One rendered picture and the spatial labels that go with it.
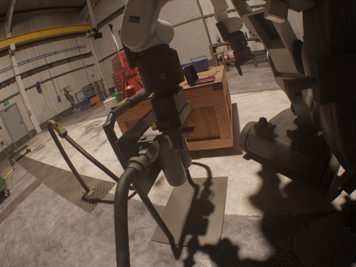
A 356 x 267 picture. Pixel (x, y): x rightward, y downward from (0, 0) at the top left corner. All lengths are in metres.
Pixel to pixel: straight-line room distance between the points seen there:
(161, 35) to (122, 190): 0.31
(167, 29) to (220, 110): 0.69
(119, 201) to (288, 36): 0.71
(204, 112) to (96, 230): 0.94
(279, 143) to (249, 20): 0.55
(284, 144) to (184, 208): 0.56
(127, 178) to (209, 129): 0.77
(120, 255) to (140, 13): 0.45
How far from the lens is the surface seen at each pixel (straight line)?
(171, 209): 0.84
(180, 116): 0.32
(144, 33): 0.29
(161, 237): 0.77
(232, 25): 0.76
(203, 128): 1.04
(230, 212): 0.77
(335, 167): 0.76
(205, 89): 0.93
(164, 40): 0.33
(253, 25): 0.65
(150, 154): 0.42
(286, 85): 0.28
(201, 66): 1.62
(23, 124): 10.26
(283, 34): 0.64
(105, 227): 0.97
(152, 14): 0.29
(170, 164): 0.53
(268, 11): 0.34
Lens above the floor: 0.63
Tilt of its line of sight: 24 degrees down
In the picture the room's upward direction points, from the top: 18 degrees counter-clockwise
